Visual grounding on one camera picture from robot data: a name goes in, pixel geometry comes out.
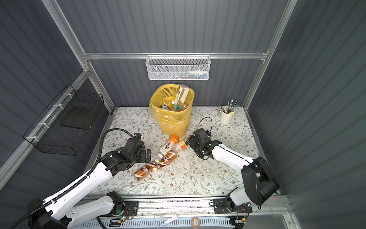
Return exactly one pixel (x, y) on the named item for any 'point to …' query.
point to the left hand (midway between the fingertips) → (143, 152)
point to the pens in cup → (230, 108)
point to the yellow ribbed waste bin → (182, 130)
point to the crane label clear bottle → (182, 97)
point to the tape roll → (195, 222)
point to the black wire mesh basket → (61, 129)
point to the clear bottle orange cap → (177, 147)
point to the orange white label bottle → (167, 148)
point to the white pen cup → (226, 114)
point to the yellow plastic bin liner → (171, 104)
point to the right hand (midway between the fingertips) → (191, 145)
